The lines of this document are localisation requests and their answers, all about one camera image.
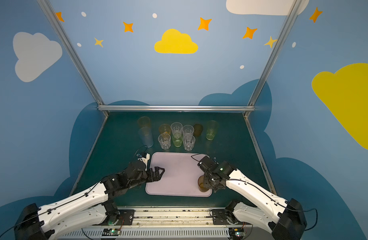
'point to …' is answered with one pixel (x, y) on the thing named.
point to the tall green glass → (212, 127)
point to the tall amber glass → (144, 121)
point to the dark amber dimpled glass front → (201, 181)
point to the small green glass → (177, 139)
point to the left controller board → (111, 232)
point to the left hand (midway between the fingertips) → (161, 172)
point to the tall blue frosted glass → (146, 136)
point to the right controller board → (236, 233)
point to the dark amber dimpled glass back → (198, 128)
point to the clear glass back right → (188, 129)
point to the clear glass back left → (176, 128)
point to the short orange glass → (164, 128)
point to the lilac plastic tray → (181, 176)
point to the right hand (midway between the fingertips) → (210, 182)
